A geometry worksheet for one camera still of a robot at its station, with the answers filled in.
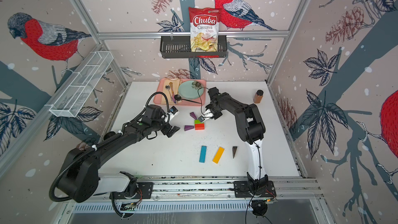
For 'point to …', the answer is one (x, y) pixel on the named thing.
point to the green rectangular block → (197, 121)
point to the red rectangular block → (200, 126)
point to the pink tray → (157, 99)
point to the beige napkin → (170, 88)
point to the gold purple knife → (171, 83)
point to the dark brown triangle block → (234, 148)
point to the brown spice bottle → (258, 96)
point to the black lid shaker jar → (109, 135)
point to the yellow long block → (218, 154)
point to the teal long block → (202, 154)
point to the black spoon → (178, 97)
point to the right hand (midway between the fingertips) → (209, 110)
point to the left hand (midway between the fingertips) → (176, 118)
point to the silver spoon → (167, 87)
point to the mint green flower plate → (188, 89)
